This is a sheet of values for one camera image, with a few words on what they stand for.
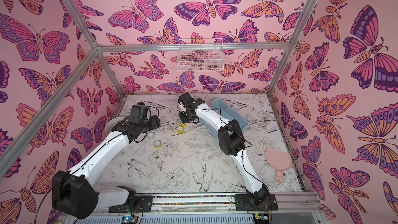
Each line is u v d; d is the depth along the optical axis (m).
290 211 0.72
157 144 0.94
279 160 0.89
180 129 1.00
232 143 0.60
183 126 1.03
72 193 0.40
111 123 0.92
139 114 0.63
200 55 0.95
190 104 0.74
